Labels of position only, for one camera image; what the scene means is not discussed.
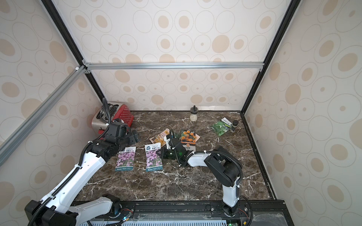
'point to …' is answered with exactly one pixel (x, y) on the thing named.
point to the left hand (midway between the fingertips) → (137, 134)
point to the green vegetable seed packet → (222, 127)
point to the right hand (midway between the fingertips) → (161, 150)
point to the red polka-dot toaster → (119, 112)
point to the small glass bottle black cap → (193, 113)
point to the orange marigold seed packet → (188, 138)
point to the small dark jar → (234, 124)
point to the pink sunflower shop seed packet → (160, 138)
